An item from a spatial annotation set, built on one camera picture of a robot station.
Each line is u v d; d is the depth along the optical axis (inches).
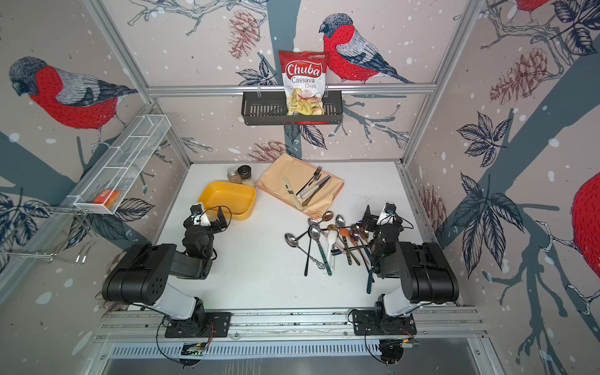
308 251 35.3
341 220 38.4
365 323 28.6
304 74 32.1
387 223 30.2
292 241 35.7
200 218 30.0
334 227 38.3
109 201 25.5
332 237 36.1
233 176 40.8
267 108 37.3
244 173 40.3
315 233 36.7
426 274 17.3
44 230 22.1
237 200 41.1
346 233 36.7
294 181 44.5
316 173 45.2
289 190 43.2
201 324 26.5
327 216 38.6
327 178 44.7
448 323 29.6
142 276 17.7
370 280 32.7
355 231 36.3
